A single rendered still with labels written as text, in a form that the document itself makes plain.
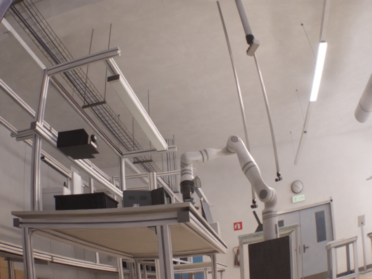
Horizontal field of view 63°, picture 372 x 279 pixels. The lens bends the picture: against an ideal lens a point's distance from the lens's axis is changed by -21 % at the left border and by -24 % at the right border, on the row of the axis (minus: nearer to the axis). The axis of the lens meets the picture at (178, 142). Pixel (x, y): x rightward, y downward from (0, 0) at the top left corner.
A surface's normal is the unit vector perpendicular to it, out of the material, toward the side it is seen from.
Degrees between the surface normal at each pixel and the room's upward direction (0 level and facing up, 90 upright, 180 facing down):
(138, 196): 90
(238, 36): 180
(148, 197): 90
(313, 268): 90
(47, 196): 90
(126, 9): 180
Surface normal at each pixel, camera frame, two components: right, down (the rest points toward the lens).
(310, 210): -0.20, -0.36
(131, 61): 0.07, 0.92
